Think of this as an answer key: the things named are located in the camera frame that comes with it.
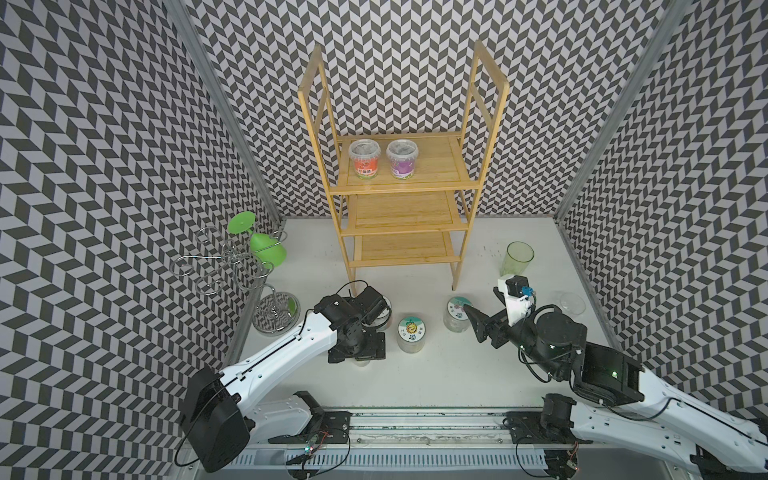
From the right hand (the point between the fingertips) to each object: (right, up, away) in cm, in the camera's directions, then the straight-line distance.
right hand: (481, 304), depth 65 cm
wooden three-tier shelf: (-16, +26, +17) cm, 35 cm away
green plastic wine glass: (-55, +11, +20) cm, 60 cm away
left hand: (-27, -16, +10) cm, 33 cm away
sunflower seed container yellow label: (-15, -12, +16) cm, 25 cm away
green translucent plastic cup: (+20, +9, +29) cm, 36 cm away
